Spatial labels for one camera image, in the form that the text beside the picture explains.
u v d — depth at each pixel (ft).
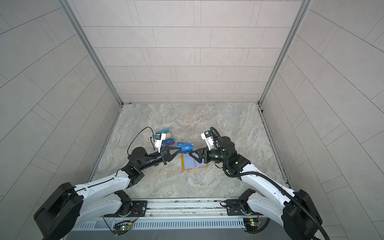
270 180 1.54
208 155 2.14
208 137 2.22
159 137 2.18
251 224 2.23
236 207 2.36
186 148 2.32
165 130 3.09
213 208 2.37
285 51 2.85
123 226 2.14
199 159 2.12
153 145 2.19
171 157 2.22
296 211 1.28
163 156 2.08
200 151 2.11
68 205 1.30
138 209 2.29
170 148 2.20
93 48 2.85
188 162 2.82
